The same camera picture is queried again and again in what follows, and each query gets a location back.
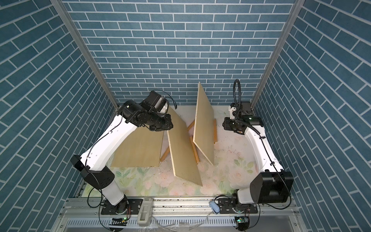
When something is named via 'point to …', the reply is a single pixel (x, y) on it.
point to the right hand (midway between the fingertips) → (226, 124)
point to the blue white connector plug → (214, 207)
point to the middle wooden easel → (191, 137)
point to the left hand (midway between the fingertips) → (176, 127)
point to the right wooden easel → (215, 135)
